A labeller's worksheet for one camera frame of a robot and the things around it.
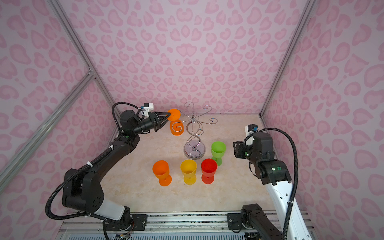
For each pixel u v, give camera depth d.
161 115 0.72
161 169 0.80
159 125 0.71
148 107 0.73
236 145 0.64
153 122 0.68
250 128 0.60
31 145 0.58
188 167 0.81
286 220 0.38
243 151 0.61
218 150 0.87
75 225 0.74
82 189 0.43
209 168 0.75
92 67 0.90
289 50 0.84
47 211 0.38
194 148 0.98
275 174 0.44
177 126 0.86
